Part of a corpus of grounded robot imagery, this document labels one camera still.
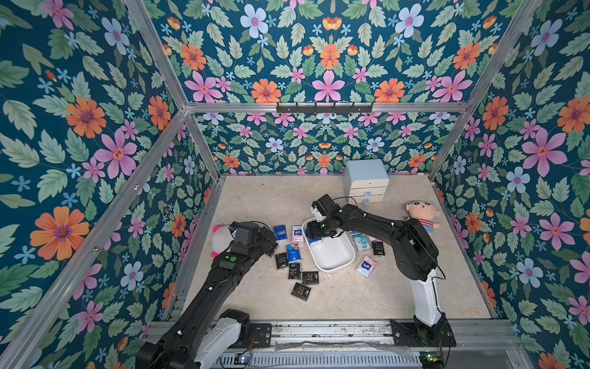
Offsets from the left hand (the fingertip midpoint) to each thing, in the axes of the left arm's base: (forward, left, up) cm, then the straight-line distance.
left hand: (271, 238), depth 82 cm
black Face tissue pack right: (-11, -13, -11) cm, 21 cm away
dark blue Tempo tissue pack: (+8, -2, -10) cm, 13 cm away
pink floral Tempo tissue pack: (+7, -9, -10) cm, 16 cm away
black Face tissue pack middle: (-8, -7, -11) cm, 16 cm away
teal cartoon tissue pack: (+1, -36, -11) cm, 37 cm away
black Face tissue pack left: (-4, -2, -11) cm, 12 cm away
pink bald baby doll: (+11, -64, -7) cm, 66 cm away
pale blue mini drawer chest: (+24, -40, +1) cm, 47 cm away
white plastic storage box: (-3, -23, -12) cm, 26 cm away
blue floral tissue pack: (-2, -7, -11) cm, 14 cm away
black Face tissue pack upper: (0, +2, -11) cm, 11 cm away
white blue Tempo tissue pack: (-9, -35, -11) cm, 38 cm away
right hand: (+6, -16, -9) cm, 19 cm away
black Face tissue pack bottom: (-16, -10, -12) cm, 22 cm away
